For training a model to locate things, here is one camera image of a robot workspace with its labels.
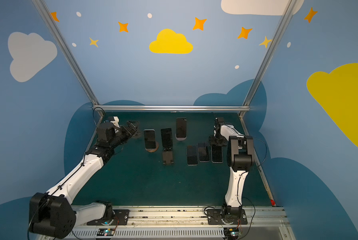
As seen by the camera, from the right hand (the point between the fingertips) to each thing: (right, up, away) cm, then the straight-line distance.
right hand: (217, 143), depth 103 cm
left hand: (-49, +12, -23) cm, 55 cm away
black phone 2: (-35, +3, +5) cm, 36 cm away
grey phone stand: (-25, +3, +2) cm, 25 cm away
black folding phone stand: (-34, -7, -12) cm, 36 cm away
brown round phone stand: (-44, -4, -3) cm, 45 cm away
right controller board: (-1, -41, -31) cm, 51 cm away
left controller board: (-62, -40, -32) cm, 80 cm away
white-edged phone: (-3, -5, -13) cm, 15 cm away
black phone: (-45, +4, -12) cm, 47 cm away
